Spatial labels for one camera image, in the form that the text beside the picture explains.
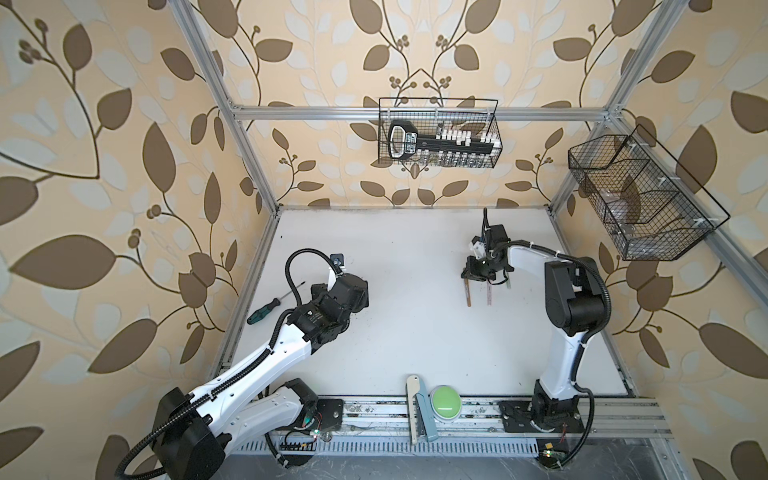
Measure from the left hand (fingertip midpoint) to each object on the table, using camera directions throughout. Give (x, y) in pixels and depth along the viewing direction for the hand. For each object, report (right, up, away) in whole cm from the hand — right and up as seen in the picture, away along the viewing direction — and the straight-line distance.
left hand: (348, 283), depth 79 cm
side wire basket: (+76, +20, -7) cm, 79 cm away
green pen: (+51, -3, +20) cm, 55 cm away
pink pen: (+43, -6, +17) cm, 47 cm away
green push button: (+26, -30, -4) cm, 40 cm away
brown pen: (+37, -5, +17) cm, 41 cm away
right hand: (+37, -1, +21) cm, 42 cm away
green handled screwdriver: (-26, -9, +14) cm, 31 cm away
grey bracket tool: (+18, -28, -5) cm, 34 cm away
